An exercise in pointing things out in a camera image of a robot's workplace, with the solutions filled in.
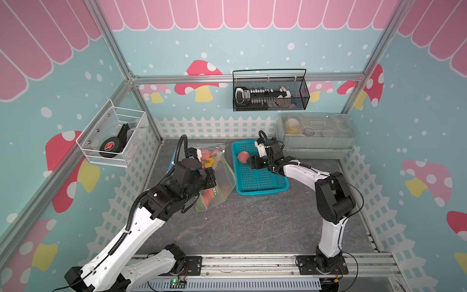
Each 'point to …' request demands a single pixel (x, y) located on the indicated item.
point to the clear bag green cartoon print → (225, 183)
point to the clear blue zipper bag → (217, 151)
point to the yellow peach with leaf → (208, 162)
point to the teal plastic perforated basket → (250, 181)
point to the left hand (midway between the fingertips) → (215, 175)
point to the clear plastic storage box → (310, 135)
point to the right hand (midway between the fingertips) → (252, 159)
